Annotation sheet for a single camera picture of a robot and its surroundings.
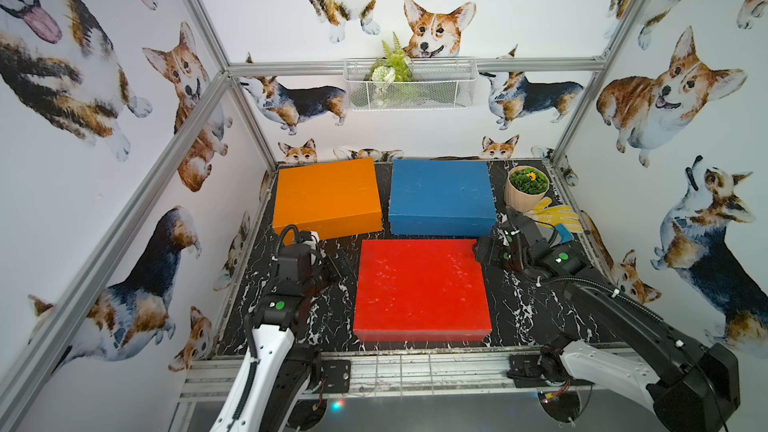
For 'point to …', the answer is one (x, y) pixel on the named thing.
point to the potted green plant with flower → (525, 188)
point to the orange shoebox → (333, 199)
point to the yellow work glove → (556, 215)
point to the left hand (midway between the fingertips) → (349, 254)
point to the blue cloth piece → (564, 234)
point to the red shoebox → (420, 290)
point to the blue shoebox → (442, 198)
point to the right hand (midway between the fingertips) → (483, 249)
